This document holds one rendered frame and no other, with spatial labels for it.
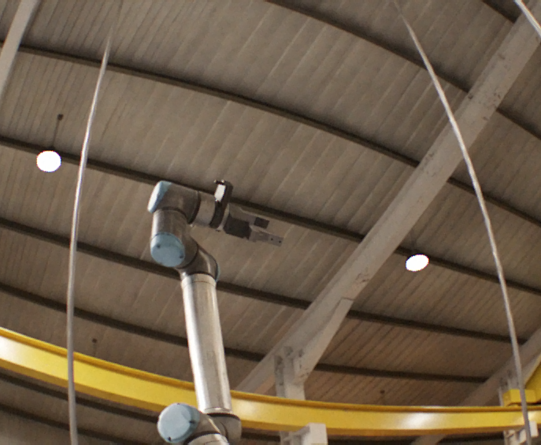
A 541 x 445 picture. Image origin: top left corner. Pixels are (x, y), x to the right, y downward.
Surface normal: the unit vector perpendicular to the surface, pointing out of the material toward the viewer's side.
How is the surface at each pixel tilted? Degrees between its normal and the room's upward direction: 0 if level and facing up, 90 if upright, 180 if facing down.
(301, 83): 173
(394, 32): 173
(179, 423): 84
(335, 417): 90
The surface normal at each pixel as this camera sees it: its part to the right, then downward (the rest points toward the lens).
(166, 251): -0.04, 0.77
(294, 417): 0.47, -0.57
